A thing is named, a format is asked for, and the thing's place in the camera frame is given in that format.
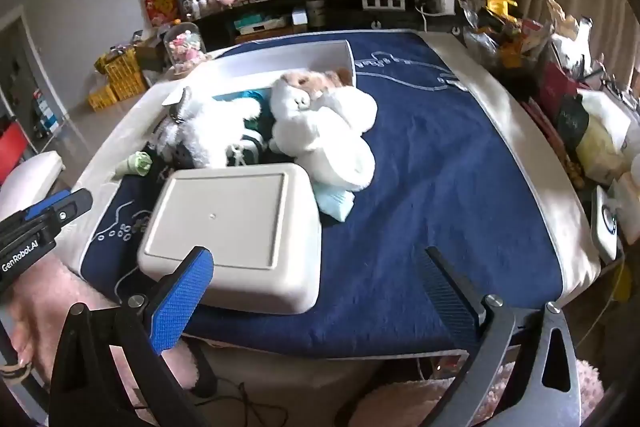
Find glass dome with preserved flowers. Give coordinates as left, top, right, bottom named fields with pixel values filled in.
left=162, top=22, right=208, bottom=75

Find white fleece plush toy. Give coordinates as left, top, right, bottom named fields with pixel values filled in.
left=270, top=74, right=378, bottom=158

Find person's left hand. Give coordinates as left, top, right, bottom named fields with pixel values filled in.
left=0, top=287, right=56, bottom=369

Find pale mint cloth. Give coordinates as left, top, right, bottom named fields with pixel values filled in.
left=317, top=189, right=355, bottom=223

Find yellow plastic crate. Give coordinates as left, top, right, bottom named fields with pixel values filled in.
left=107, top=72, right=148, bottom=100
left=89, top=87, right=118, bottom=110
left=95, top=49, right=138, bottom=80

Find red chair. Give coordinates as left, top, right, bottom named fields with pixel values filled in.
left=0, top=127, right=38, bottom=188

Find white fleece cloth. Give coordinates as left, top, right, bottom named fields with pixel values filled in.
left=302, top=142, right=377, bottom=192

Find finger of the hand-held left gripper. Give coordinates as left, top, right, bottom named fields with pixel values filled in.
left=0, top=190, right=72, bottom=233
left=47, top=188, right=94, bottom=233

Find pile of bags and packages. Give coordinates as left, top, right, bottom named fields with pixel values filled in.
left=460, top=0, right=640, bottom=188

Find black television console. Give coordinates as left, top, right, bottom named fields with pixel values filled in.
left=192, top=0, right=481, bottom=52

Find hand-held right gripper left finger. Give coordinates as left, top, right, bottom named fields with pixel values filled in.
left=47, top=246, right=216, bottom=427

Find teal satin cloth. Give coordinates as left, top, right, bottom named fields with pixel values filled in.
left=212, top=89, right=273, bottom=108

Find yellow toy vehicle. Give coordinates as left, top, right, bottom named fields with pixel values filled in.
left=487, top=0, right=518, bottom=20

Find green headband with rosette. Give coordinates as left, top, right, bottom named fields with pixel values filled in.
left=116, top=152, right=153, bottom=178

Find navy blue printed blanket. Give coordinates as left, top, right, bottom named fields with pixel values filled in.
left=80, top=29, right=566, bottom=348

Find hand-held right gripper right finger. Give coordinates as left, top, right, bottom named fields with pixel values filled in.
left=424, top=247, right=608, bottom=427

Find red festive box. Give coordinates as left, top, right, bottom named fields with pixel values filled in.
left=143, top=0, right=178, bottom=26

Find pink fleece pants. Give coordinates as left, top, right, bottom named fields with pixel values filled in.
left=30, top=252, right=606, bottom=427

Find stack of blue white boxes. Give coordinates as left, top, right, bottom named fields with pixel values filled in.
left=32, top=89, right=61, bottom=132

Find shallow white cardboard box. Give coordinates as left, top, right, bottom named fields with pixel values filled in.
left=162, top=39, right=358, bottom=108

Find small tan plush toy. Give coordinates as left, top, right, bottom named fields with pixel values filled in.
left=277, top=68, right=353, bottom=100

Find shaggy white unicorn plush toy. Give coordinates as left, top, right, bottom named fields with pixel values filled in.
left=150, top=87, right=263, bottom=170

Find white device with round dial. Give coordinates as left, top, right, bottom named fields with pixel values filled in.
left=592, top=186, right=623, bottom=263

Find teal white box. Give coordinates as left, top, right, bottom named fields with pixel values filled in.
left=235, top=14, right=286, bottom=35

